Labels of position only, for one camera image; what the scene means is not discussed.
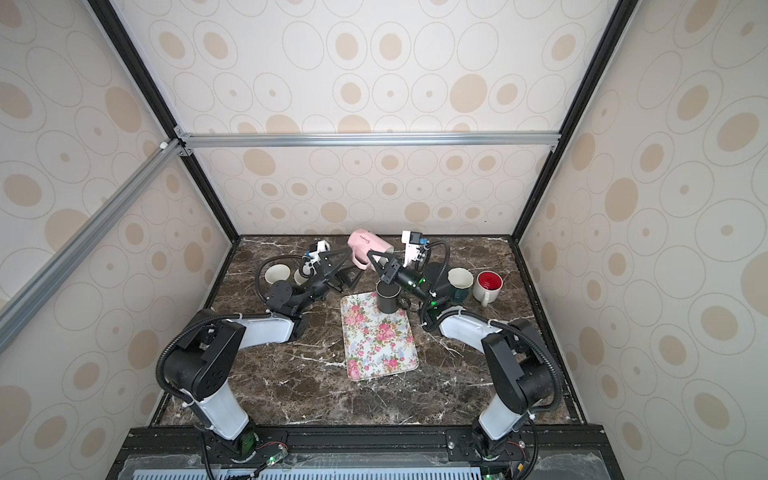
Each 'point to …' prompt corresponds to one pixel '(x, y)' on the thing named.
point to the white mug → (487, 287)
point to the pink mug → (361, 242)
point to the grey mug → (277, 272)
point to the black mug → (388, 299)
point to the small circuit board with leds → (281, 453)
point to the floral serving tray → (377, 344)
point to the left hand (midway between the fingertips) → (365, 265)
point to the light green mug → (299, 279)
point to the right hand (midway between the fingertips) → (368, 257)
